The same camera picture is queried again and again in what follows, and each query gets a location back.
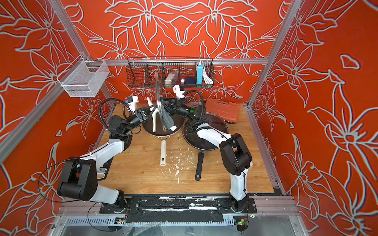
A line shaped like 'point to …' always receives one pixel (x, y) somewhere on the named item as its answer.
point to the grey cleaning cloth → (168, 120)
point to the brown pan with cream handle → (163, 136)
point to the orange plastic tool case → (229, 110)
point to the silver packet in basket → (171, 79)
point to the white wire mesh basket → (83, 78)
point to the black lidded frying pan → (193, 140)
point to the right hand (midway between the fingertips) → (155, 103)
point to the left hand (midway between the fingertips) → (157, 108)
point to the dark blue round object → (190, 82)
